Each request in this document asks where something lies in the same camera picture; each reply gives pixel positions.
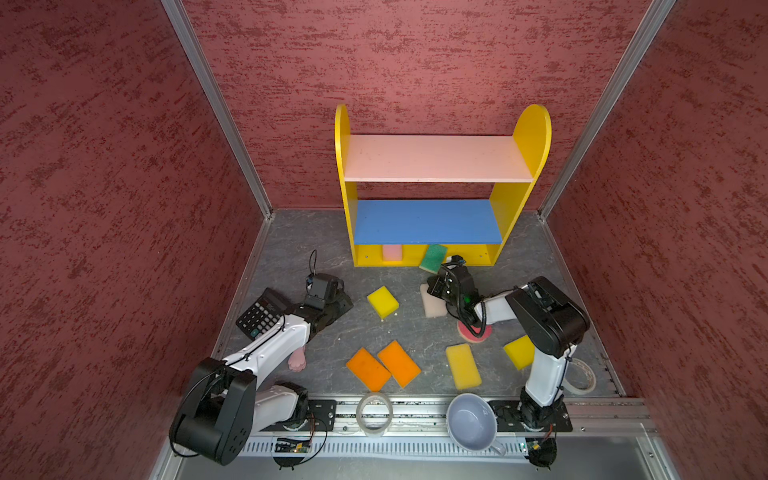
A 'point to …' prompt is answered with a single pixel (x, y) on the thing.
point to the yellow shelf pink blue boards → (395, 233)
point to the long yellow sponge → (463, 366)
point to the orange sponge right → (399, 363)
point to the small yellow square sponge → (383, 302)
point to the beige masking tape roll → (580, 378)
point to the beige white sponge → (432, 306)
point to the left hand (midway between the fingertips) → (346, 307)
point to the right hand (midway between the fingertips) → (424, 284)
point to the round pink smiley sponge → (468, 336)
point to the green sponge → (434, 256)
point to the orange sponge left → (370, 370)
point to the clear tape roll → (374, 413)
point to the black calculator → (269, 306)
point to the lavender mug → (472, 424)
